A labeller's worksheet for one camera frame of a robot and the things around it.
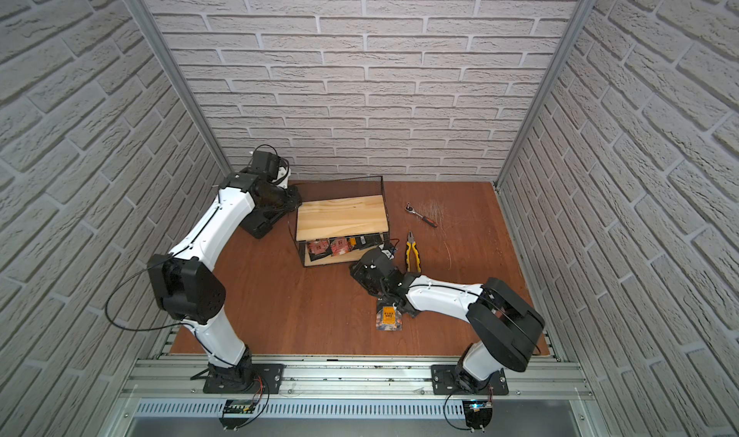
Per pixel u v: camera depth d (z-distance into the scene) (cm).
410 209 110
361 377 76
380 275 65
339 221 90
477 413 71
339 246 97
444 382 73
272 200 73
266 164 67
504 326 44
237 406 73
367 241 99
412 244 100
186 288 46
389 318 84
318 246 97
